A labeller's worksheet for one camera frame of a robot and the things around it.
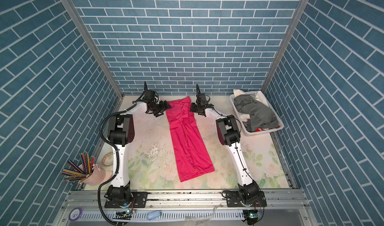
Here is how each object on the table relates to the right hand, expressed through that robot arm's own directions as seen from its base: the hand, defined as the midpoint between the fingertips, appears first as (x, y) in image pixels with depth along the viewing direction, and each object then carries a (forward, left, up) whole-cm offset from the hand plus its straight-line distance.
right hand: (191, 105), depth 113 cm
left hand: (-6, +16, +3) cm, 17 cm away
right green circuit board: (-65, -37, -3) cm, 75 cm away
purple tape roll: (-70, +45, -1) cm, 83 cm away
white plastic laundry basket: (+9, -45, +5) cm, 47 cm away
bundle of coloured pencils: (-57, +49, +10) cm, 76 cm away
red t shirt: (-20, -46, +3) cm, 50 cm away
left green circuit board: (-70, +25, -4) cm, 74 cm away
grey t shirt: (-13, -48, +8) cm, 50 cm away
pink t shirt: (-40, -6, -1) cm, 40 cm away
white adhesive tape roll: (-45, +44, -1) cm, 63 cm away
